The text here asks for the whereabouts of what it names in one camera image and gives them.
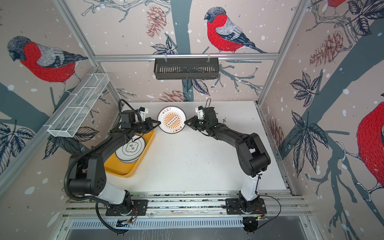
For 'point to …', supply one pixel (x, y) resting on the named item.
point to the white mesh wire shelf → (68, 121)
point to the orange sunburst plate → (172, 119)
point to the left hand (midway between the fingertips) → (159, 122)
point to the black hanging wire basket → (186, 68)
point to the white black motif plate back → (131, 151)
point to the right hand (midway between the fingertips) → (184, 124)
